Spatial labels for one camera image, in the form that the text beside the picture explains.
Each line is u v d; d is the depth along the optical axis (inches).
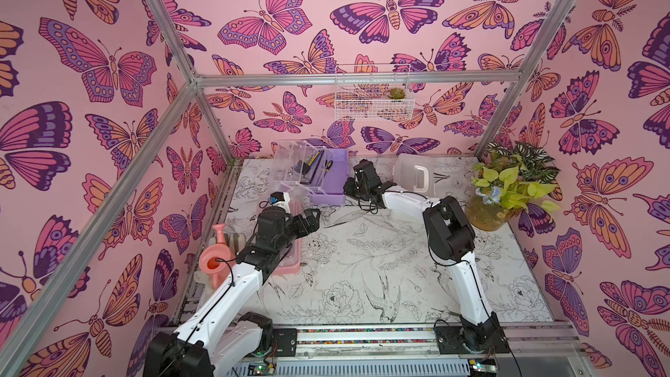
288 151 46.2
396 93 36.3
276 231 24.7
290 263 32.0
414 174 39.3
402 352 28.7
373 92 37.4
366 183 32.0
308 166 41.8
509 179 32.0
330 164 46.0
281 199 28.6
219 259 30.6
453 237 23.0
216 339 17.4
